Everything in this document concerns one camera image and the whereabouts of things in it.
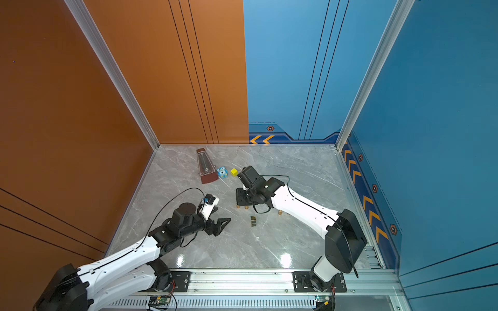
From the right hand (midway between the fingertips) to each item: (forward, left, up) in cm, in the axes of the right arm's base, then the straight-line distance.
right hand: (237, 198), depth 80 cm
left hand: (-4, +6, -4) cm, 8 cm away
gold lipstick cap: (+3, -3, -14) cm, 15 cm away
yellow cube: (+24, +5, -12) cm, 27 cm away
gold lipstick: (+4, +1, -14) cm, 15 cm away
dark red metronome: (+21, +18, -7) cm, 28 cm away
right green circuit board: (-33, -32, -19) cm, 50 cm away
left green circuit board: (-33, +29, -17) cm, 47 cm away
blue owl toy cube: (+24, +11, -13) cm, 29 cm away
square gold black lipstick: (-6, -6, -9) cm, 12 cm away
